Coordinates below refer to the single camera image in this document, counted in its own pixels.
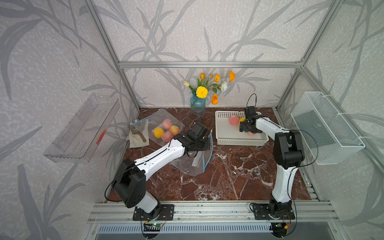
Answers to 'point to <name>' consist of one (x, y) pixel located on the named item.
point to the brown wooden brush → (135, 131)
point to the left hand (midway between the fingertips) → (209, 145)
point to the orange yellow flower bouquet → (202, 90)
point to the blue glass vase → (198, 105)
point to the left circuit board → (154, 227)
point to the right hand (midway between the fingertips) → (249, 127)
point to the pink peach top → (234, 120)
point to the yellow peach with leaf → (158, 132)
